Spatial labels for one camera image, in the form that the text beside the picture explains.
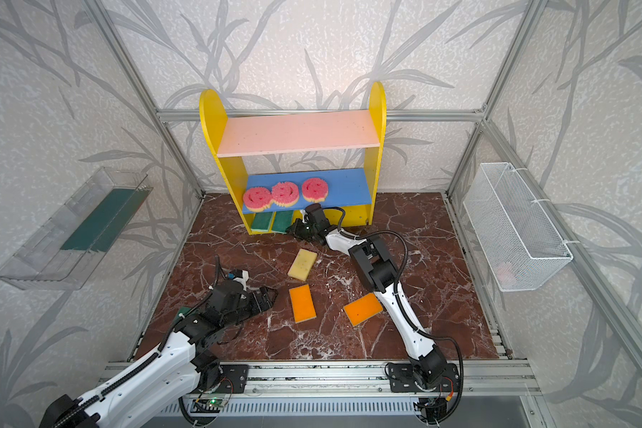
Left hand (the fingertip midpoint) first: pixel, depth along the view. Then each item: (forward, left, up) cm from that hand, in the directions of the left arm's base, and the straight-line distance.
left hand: (273, 289), depth 84 cm
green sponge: (+30, +11, -5) cm, 33 cm away
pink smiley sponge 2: (+33, -1, +9) cm, 34 cm away
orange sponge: (+12, -8, -6) cm, 16 cm away
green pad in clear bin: (+5, +36, +29) cm, 46 cm away
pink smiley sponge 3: (+35, -12, +9) cm, 38 cm away
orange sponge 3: (-3, -29, -8) cm, 30 cm away
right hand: (+29, +1, -3) cm, 29 cm away
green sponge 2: (+31, +2, -4) cm, 31 cm away
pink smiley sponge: (+29, +9, +10) cm, 32 cm away
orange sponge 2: (-2, -9, -6) cm, 11 cm away
